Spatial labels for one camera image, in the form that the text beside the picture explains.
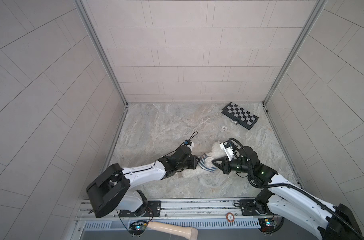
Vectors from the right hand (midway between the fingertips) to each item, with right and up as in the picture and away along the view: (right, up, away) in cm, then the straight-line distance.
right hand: (212, 165), depth 73 cm
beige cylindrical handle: (-11, -25, -11) cm, 29 cm away
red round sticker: (+8, -23, -4) cm, 25 cm away
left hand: (-5, 0, +8) cm, 9 cm away
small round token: (+13, +16, +29) cm, 35 cm away
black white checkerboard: (+27, +23, +32) cm, 48 cm away
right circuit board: (+24, -26, -5) cm, 36 cm away
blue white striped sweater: (-3, +1, +1) cm, 4 cm away
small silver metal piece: (+21, +20, +30) cm, 41 cm away
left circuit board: (-34, -25, -8) cm, 43 cm away
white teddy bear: (+3, +6, +5) cm, 8 cm away
